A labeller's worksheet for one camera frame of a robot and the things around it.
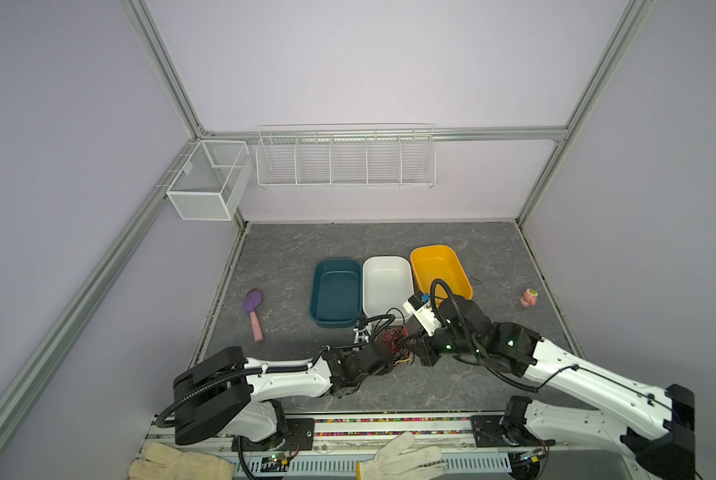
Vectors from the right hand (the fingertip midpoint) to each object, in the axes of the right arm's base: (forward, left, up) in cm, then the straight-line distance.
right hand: (401, 345), depth 69 cm
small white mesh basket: (+56, +62, +6) cm, 84 cm away
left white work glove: (-22, +57, -17) cm, 63 cm away
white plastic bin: (+31, +2, -19) cm, 36 cm away
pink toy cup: (+22, -43, -15) cm, 50 cm away
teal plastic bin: (+24, +19, -15) cm, 34 cm away
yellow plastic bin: (+38, -14, -19) cm, 45 cm away
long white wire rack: (+60, +16, +11) cm, 63 cm away
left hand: (+3, +5, -16) cm, 17 cm away
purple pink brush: (+21, +47, -17) cm, 54 cm away
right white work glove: (-21, +2, -18) cm, 28 cm away
